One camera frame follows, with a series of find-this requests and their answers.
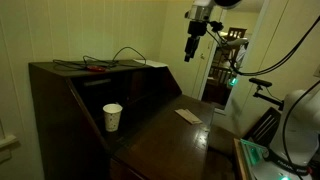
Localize white dotted paper cup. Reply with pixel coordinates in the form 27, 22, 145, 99
102, 103, 124, 133

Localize wooden slatted chair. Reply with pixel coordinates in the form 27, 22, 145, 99
244, 106, 283, 148

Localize light wooden robot table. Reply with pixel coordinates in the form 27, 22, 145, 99
232, 138, 252, 180

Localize dark wooden secretary desk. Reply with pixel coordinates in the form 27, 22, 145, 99
28, 59, 216, 180

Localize white wall ledge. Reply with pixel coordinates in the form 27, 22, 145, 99
0, 134, 20, 164

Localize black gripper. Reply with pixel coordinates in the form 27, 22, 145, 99
183, 20, 209, 63

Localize black flat-lying cable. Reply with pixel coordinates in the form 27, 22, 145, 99
52, 55, 118, 71

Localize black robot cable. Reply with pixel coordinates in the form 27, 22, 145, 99
205, 14, 320, 77

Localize wooden furniture behind doorway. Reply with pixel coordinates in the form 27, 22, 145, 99
203, 27, 250, 105

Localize small tan block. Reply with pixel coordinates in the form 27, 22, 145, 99
174, 108, 204, 126

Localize white paper sheet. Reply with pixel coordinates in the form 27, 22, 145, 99
133, 58, 169, 69

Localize small red object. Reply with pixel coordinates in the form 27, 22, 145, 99
86, 65, 107, 73

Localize black camera on stand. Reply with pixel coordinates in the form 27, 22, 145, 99
248, 77, 285, 111

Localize black base cable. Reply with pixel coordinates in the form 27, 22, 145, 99
281, 79, 320, 180

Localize black looped cable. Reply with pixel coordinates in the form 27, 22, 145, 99
111, 46, 148, 67

